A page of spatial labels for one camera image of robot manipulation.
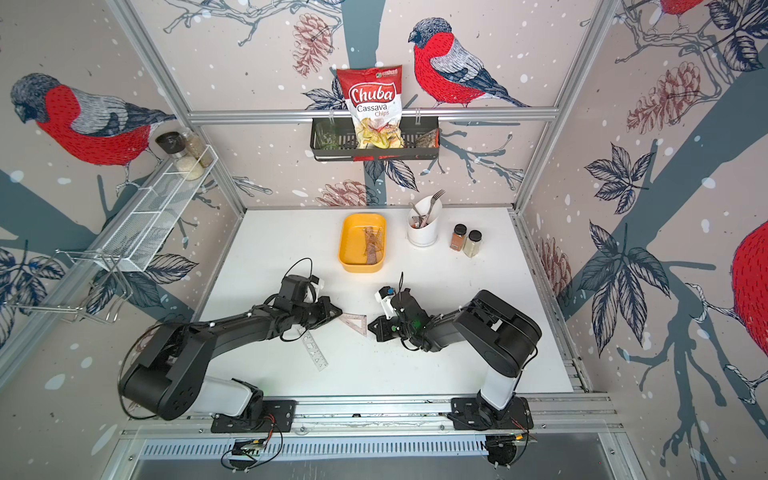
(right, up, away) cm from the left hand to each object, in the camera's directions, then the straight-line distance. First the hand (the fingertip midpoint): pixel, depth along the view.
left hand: (346, 306), depth 88 cm
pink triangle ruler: (+3, -5, +2) cm, 6 cm away
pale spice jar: (+41, +18, +12) cm, 47 cm away
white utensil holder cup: (+25, +27, +18) cm, 41 cm away
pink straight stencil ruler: (+7, +18, +19) cm, 27 cm away
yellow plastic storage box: (+3, +19, +21) cm, 28 cm away
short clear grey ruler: (-8, -13, -5) cm, 16 cm away
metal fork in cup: (+28, +33, +13) cm, 45 cm away
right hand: (+7, -6, 0) cm, 9 cm away
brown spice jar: (+37, +21, +13) cm, 44 cm away
